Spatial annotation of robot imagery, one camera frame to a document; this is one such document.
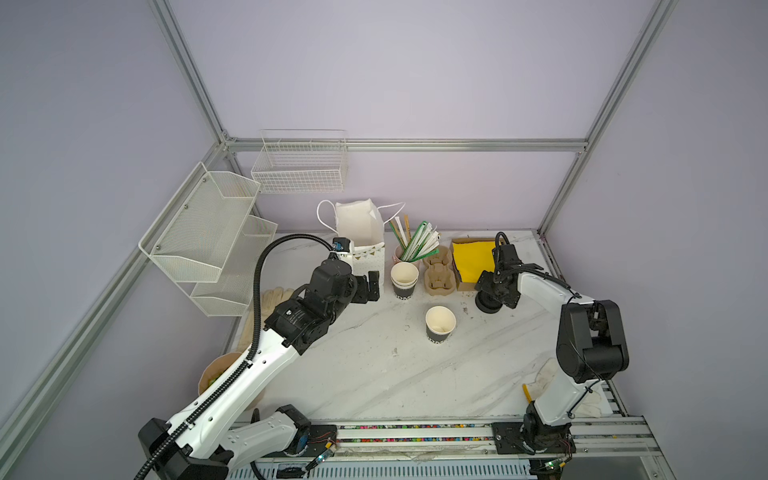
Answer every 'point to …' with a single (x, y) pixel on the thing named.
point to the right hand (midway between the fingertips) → (488, 288)
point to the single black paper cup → (439, 323)
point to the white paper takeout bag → (361, 221)
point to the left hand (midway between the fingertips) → (359, 274)
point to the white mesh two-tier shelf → (207, 243)
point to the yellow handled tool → (527, 392)
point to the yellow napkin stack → (472, 258)
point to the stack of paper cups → (404, 277)
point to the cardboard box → (466, 286)
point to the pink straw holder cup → (398, 255)
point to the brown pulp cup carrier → (440, 276)
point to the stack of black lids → (487, 303)
